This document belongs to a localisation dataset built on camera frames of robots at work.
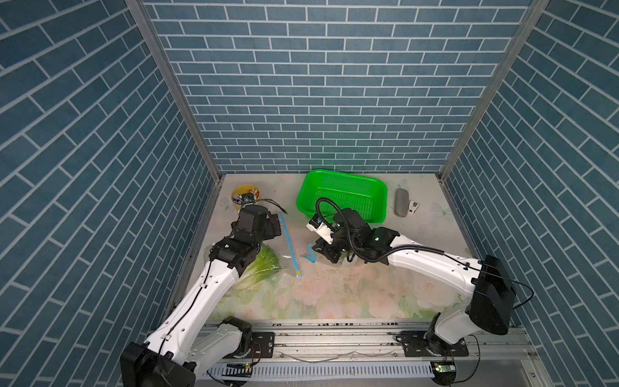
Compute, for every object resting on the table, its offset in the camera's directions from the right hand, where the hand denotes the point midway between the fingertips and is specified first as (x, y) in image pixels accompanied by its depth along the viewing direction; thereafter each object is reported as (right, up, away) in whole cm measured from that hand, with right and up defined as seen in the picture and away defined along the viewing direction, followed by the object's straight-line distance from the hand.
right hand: (318, 244), depth 77 cm
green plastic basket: (+1, +18, +38) cm, 42 cm away
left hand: (-16, +8, +1) cm, 18 cm away
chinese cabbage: (-19, -10, +3) cm, 22 cm away
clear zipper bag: (-10, -15, +9) cm, 20 cm away
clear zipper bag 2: (+11, -14, +11) cm, 21 cm away
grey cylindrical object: (+38, +13, +31) cm, 51 cm away
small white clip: (+43, +11, +31) cm, 54 cm away
